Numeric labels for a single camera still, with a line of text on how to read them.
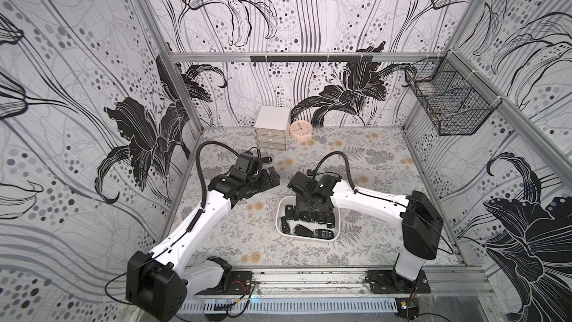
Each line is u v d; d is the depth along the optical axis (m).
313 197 0.59
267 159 1.04
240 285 0.72
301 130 1.15
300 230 0.84
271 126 1.01
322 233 0.82
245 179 0.59
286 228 0.84
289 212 0.88
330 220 0.84
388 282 0.72
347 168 0.60
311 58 0.90
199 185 0.51
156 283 0.37
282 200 0.86
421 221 0.44
